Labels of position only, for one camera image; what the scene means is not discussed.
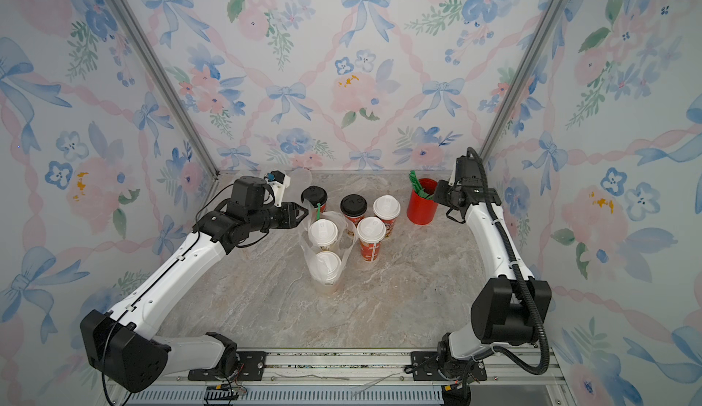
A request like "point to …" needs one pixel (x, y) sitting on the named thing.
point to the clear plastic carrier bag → (345, 239)
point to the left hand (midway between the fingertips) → (306, 210)
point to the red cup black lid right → (354, 207)
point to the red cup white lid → (370, 232)
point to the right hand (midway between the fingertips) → (444, 190)
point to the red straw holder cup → (422, 210)
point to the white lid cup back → (387, 208)
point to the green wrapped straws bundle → (417, 186)
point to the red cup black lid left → (315, 195)
